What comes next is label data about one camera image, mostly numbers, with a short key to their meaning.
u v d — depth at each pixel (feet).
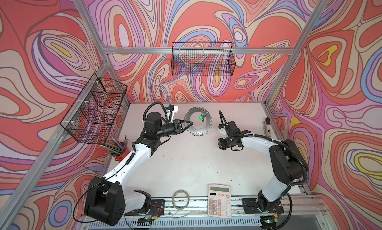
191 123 2.35
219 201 2.42
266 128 3.31
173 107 2.26
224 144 2.76
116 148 2.76
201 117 2.46
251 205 2.41
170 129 2.17
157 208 2.36
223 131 2.84
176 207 2.43
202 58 3.16
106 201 1.30
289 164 1.55
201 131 2.39
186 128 2.30
